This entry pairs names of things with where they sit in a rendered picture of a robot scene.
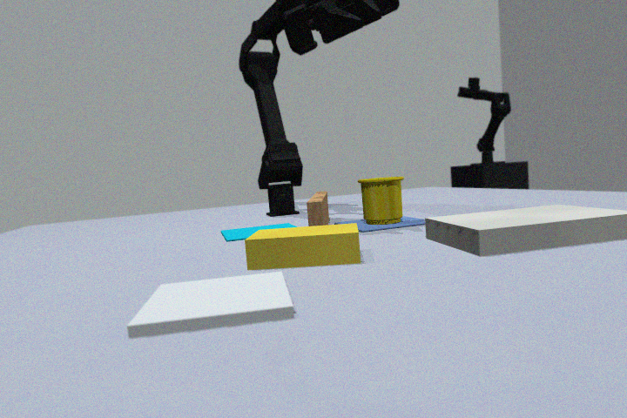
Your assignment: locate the yellow rectangular block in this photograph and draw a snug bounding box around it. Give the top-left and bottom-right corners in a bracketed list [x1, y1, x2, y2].
[245, 223, 361, 270]

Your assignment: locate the yellow cup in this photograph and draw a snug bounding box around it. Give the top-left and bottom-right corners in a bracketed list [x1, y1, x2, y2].
[358, 177, 404, 225]

